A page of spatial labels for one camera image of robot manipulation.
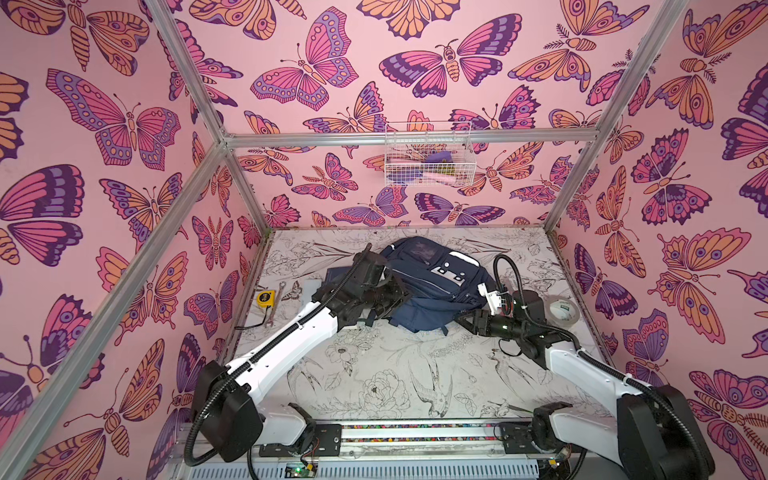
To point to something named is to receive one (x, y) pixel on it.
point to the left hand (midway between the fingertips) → (419, 290)
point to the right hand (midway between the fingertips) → (460, 315)
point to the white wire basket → (429, 153)
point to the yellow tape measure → (265, 298)
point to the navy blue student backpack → (441, 281)
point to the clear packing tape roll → (562, 312)
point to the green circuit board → (297, 470)
